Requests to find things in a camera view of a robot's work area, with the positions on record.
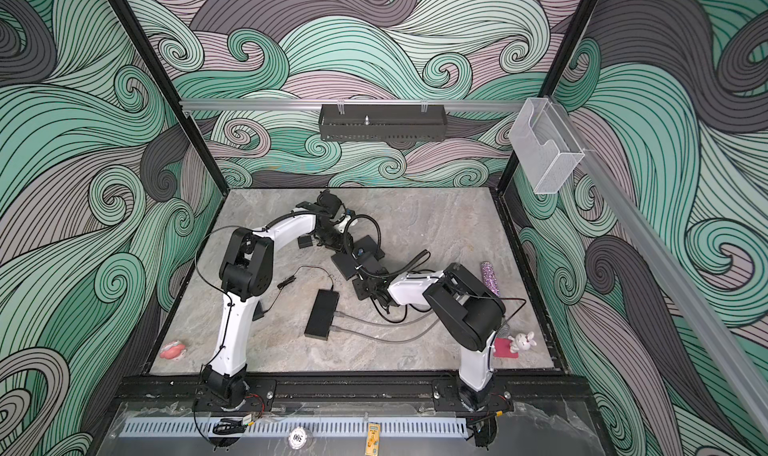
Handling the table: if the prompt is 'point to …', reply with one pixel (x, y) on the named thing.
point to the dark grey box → (363, 256)
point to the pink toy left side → (173, 351)
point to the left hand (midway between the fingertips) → (350, 249)
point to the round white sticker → (297, 437)
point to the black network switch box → (322, 314)
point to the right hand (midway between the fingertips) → (361, 280)
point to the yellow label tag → (373, 439)
